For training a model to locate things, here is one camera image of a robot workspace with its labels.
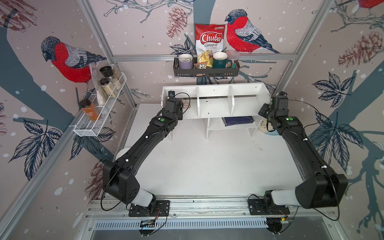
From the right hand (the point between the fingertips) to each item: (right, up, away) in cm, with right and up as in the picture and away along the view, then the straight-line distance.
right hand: (264, 106), depth 81 cm
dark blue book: (-18, -9, +11) cm, 23 cm away
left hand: (-48, 0, 0) cm, 48 cm away
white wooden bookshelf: (-22, 0, +3) cm, 22 cm away
